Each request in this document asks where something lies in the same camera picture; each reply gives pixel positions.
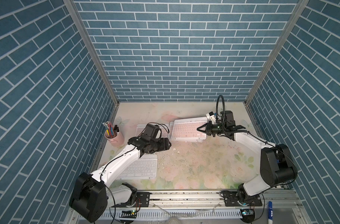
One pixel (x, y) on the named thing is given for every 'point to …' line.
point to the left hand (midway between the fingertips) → (170, 146)
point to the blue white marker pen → (270, 212)
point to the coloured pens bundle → (112, 131)
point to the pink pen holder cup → (117, 141)
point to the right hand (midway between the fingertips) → (199, 130)
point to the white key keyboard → (145, 168)
